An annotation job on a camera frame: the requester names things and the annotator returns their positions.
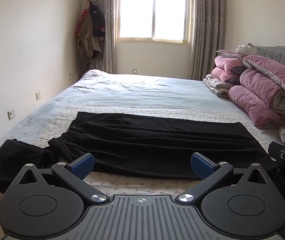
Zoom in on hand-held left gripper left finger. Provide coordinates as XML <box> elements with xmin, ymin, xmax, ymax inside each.
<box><xmin>15</xmin><ymin>154</ymin><xmax>109</xmax><ymax>204</ymax></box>

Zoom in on dark hanging jacket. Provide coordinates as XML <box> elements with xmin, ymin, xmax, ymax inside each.
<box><xmin>89</xmin><ymin>3</ymin><xmax>106</xmax><ymax>43</ymax></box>

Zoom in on window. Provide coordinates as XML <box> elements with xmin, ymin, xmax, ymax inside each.
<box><xmin>115</xmin><ymin>0</ymin><xmax>191</xmax><ymax>45</ymax></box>

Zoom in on striped folded cloth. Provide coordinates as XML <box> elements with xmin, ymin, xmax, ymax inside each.
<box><xmin>203</xmin><ymin>74</ymin><xmax>236</xmax><ymax>97</ymax></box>

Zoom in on mauve folded quilt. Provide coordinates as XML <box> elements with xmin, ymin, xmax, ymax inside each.
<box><xmin>217</xmin><ymin>49</ymin><xmax>285</xmax><ymax>130</ymax></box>

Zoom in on pink folded blanket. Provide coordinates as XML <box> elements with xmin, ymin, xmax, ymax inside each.
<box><xmin>211</xmin><ymin>54</ymin><xmax>249</xmax><ymax>85</ymax></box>

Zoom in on black pants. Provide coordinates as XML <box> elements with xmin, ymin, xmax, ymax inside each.
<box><xmin>48</xmin><ymin>112</ymin><xmax>279</xmax><ymax>180</ymax></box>

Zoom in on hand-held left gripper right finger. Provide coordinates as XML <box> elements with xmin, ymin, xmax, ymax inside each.
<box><xmin>176</xmin><ymin>152</ymin><xmax>270</xmax><ymax>203</ymax></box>

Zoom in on grey padded headboard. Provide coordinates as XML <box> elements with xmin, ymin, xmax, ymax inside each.
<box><xmin>254</xmin><ymin>45</ymin><xmax>285</xmax><ymax>77</ymax></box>

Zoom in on red floral hanging garment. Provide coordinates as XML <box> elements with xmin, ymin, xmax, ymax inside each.
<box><xmin>75</xmin><ymin>8</ymin><xmax>88</xmax><ymax>38</ymax></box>

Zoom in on bed with pale blue sheet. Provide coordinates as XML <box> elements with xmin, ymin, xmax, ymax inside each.
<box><xmin>0</xmin><ymin>69</ymin><xmax>285</xmax><ymax>215</ymax></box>

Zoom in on white crumpled cloth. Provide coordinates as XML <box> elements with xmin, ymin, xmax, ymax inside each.
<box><xmin>236</xmin><ymin>43</ymin><xmax>259</xmax><ymax>55</ymax></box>

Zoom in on khaki hanging jacket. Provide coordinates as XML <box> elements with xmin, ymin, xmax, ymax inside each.
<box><xmin>77</xmin><ymin>14</ymin><xmax>102</xmax><ymax>58</ymax></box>

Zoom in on folded black garment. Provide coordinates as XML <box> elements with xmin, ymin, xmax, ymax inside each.
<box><xmin>0</xmin><ymin>139</ymin><xmax>54</xmax><ymax>193</ymax></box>

